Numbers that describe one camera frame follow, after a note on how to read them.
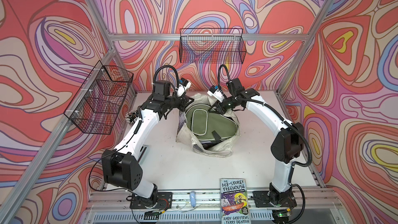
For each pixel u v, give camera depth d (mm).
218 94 751
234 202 706
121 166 412
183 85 687
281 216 704
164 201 722
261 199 733
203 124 769
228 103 730
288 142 486
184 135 767
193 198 719
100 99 888
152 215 718
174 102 669
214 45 959
